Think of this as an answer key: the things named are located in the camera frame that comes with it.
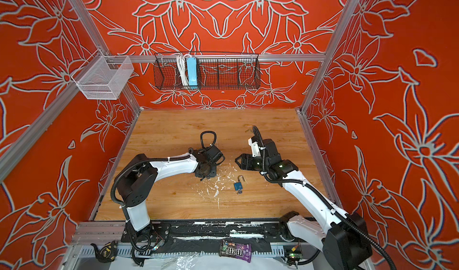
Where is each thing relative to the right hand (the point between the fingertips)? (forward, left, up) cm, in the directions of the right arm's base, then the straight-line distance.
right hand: (238, 160), depth 78 cm
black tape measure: (-33, +52, -12) cm, 63 cm away
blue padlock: (-6, 0, -14) cm, 16 cm away
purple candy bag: (-32, +4, -13) cm, 35 cm away
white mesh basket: (+41, +70, +17) cm, 83 cm away
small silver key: (-9, -1, -15) cm, 17 cm away
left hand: (+1, +13, -15) cm, 20 cm away
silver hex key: (+30, -8, -16) cm, 34 cm away
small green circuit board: (-34, -22, -16) cm, 43 cm away
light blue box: (+41, +22, +20) cm, 51 cm away
